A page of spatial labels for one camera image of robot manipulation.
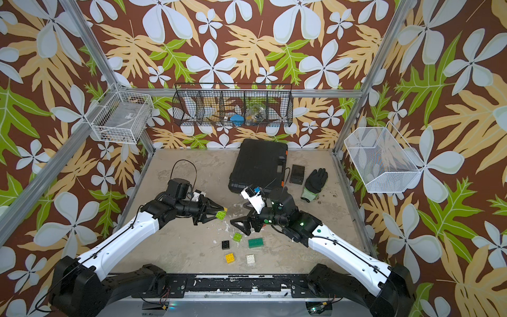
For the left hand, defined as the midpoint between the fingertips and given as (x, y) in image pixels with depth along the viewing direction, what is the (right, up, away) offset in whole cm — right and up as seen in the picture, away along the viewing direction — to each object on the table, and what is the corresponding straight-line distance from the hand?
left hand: (224, 208), depth 75 cm
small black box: (+36, +12, +33) cm, 50 cm away
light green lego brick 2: (+4, -15, +11) cm, 19 cm away
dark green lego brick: (+12, -17, +9) cm, 23 cm away
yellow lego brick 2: (+2, -22, +5) cm, 22 cm away
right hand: (+6, 0, -5) cm, 8 cm away
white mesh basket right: (+64, +20, +6) cm, 67 cm away
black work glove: (+44, +8, +30) cm, 54 cm away
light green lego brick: (-1, -2, -1) cm, 3 cm away
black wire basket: (+2, +48, +24) cm, 54 cm away
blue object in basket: (+4, +39, +19) cm, 44 cm away
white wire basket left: (-47, +38, +10) cm, 61 cm away
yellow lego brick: (+1, -1, +1) cm, 1 cm away
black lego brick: (-1, -18, +9) cm, 20 cm away
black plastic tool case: (+15, +18, +32) cm, 40 cm away
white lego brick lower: (+10, -22, +5) cm, 25 cm away
